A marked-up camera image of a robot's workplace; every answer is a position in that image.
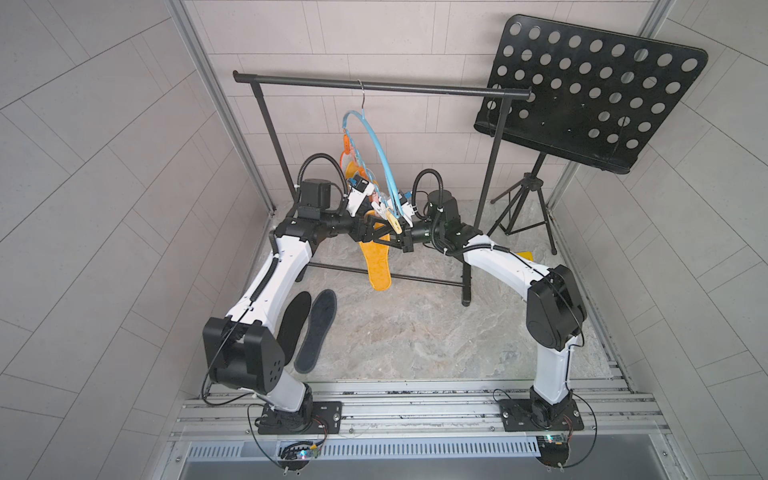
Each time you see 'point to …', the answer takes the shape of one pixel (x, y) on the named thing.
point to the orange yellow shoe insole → (377, 255)
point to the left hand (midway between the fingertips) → (385, 217)
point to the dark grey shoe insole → (323, 310)
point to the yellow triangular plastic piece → (527, 255)
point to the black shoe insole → (294, 318)
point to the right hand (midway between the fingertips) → (380, 242)
